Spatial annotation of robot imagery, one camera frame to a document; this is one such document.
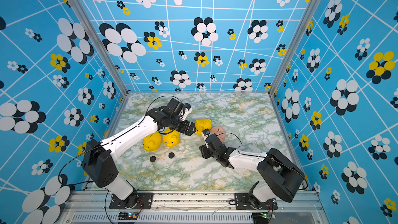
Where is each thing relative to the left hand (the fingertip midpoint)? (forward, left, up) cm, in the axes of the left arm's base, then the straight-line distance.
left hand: (192, 126), depth 82 cm
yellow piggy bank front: (-6, +22, -7) cm, 24 cm away
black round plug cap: (-12, +23, -16) cm, 30 cm away
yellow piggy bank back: (+5, -5, -6) cm, 10 cm away
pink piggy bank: (0, -16, -7) cm, 17 cm away
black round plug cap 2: (-9, +13, -16) cm, 23 cm away
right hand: (-5, -8, -13) cm, 16 cm away
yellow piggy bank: (-4, +12, -8) cm, 14 cm away
